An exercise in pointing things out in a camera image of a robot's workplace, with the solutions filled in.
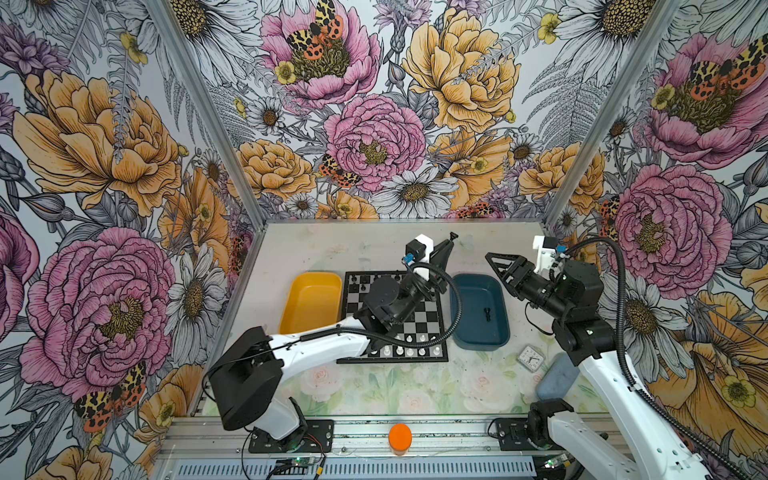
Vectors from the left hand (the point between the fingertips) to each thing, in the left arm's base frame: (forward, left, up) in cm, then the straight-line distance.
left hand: (452, 249), depth 68 cm
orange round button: (-32, +12, -26) cm, 43 cm away
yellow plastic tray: (+9, +39, -36) cm, 54 cm away
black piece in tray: (+3, -17, -34) cm, 39 cm away
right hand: (-2, -8, -4) cm, 10 cm away
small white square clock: (-13, -26, -33) cm, 43 cm away
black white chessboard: (-2, +3, -33) cm, 33 cm away
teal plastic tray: (0, -16, -36) cm, 39 cm away
